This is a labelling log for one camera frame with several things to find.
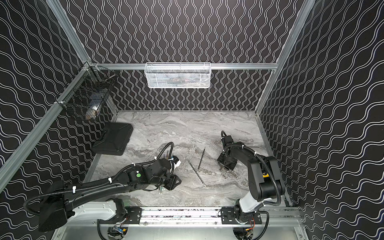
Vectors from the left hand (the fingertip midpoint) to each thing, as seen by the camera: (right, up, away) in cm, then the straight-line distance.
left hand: (180, 180), depth 74 cm
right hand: (+24, +3, +18) cm, 30 cm away
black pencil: (+11, +6, +21) cm, 24 cm away
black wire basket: (-60, +48, +20) cm, 79 cm away
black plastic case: (-45, +18, +23) cm, 54 cm away
